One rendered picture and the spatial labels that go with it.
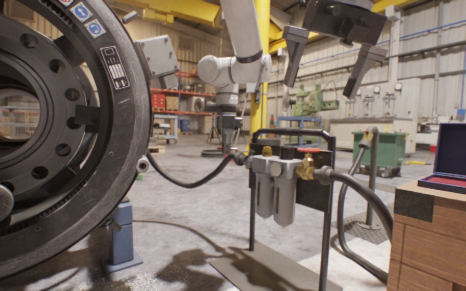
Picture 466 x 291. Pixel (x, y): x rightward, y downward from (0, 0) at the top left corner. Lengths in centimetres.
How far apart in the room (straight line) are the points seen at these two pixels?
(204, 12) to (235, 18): 1277
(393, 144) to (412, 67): 837
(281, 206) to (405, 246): 43
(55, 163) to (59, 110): 14
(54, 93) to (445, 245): 87
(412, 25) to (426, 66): 171
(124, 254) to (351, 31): 105
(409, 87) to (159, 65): 620
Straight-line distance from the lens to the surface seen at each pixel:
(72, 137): 76
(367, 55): 53
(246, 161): 96
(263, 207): 92
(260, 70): 76
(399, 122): 609
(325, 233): 87
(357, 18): 49
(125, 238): 110
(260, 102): 403
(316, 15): 46
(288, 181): 82
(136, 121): 66
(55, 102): 76
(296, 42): 47
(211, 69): 80
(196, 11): 1327
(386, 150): 332
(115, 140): 65
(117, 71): 66
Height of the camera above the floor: 57
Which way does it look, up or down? 4 degrees down
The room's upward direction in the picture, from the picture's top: 1 degrees clockwise
